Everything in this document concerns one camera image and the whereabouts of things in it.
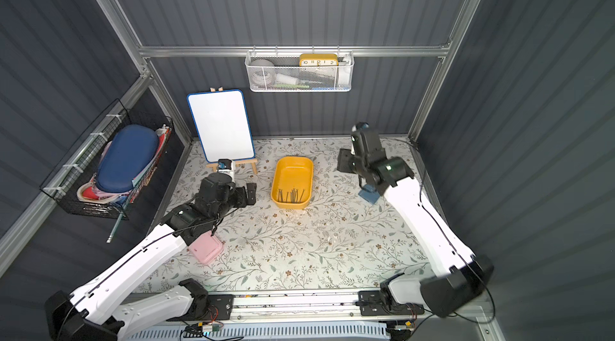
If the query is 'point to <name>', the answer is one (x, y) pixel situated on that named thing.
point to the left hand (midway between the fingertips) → (242, 185)
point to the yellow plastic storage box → (292, 182)
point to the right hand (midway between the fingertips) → (351, 156)
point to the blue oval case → (130, 150)
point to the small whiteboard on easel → (221, 122)
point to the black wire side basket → (73, 184)
